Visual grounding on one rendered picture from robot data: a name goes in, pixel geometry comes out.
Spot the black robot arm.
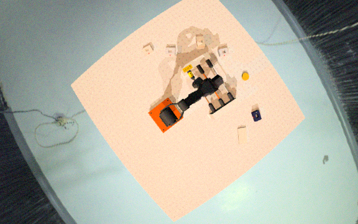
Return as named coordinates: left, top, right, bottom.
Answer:
left=159, top=74, right=224, bottom=127

